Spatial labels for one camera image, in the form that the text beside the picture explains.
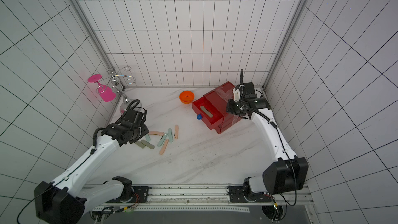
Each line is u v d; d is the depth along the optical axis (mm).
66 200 367
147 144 899
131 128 585
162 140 918
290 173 390
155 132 940
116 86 881
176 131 947
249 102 535
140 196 714
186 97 1099
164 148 883
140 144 897
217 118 774
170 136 928
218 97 858
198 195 745
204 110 860
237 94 726
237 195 725
